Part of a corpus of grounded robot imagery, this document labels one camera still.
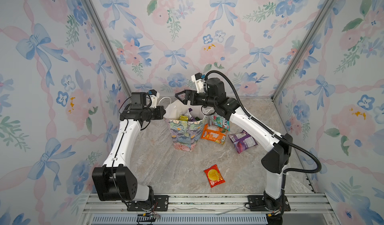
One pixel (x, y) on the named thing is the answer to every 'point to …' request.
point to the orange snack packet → (214, 133)
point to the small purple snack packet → (242, 141)
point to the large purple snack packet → (190, 118)
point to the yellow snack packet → (183, 118)
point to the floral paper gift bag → (185, 134)
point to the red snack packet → (214, 176)
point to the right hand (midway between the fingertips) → (180, 94)
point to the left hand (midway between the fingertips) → (165, 109)
